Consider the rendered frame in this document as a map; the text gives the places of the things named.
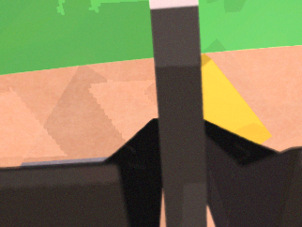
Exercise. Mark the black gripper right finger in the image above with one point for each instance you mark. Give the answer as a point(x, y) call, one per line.
point(249, 184)

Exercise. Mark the green flat mat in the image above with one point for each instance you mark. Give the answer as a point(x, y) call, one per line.
point(47, 34)

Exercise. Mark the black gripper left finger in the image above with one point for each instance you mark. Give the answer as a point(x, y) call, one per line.
point(124, 190)

